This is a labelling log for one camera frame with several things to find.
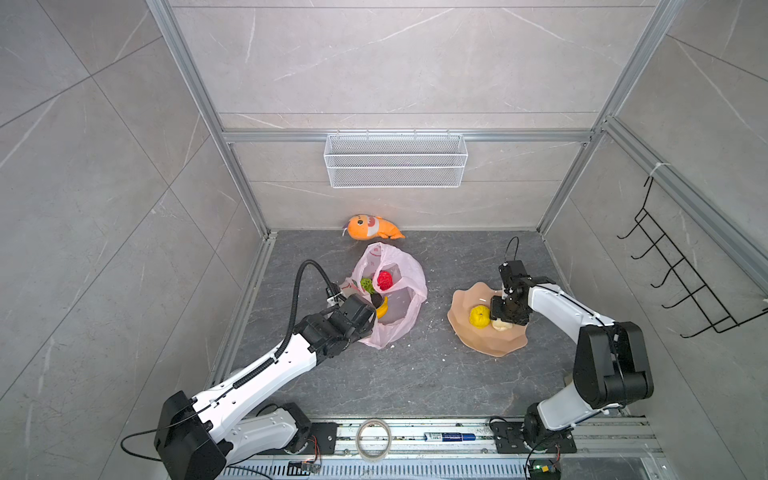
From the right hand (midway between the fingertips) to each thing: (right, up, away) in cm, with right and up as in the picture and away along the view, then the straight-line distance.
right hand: (504, 315), depth 91 cm
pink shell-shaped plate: (-6, -8, -1) cm, 10 cm away
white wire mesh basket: (-34, +51, +9) cm, 62 cm away
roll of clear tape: (-44, -27, -17) cm, 54 cm away
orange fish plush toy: (-46, +29, +19) cm, 58 cm away
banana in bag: (-39, 0, +4) cm, 39 cm away
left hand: (-42, +2, -13) cm, 44 cm away
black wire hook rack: (+30, +6, -33) cm, 45 cm away
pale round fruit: (-3, -2, -3) cm, 5 cm away
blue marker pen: (-21, -27, -18) cm, 39 cm away
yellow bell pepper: (-8, 0, -2) cm, 8 cm away
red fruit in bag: (-37, +10, +6) cm, 39 cm away
